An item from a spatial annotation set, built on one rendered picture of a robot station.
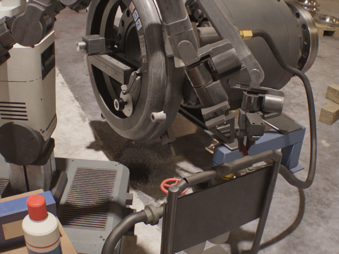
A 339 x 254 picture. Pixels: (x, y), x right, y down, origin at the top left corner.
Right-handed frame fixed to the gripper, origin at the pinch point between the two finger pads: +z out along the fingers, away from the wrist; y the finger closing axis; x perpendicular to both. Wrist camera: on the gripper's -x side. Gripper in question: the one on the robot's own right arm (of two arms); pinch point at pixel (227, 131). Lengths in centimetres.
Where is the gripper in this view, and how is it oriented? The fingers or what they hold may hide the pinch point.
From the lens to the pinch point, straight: 99.8
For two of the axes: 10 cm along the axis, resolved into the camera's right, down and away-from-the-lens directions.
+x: -8.9, 4.0, 2.1
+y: 0.2, -4.3, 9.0
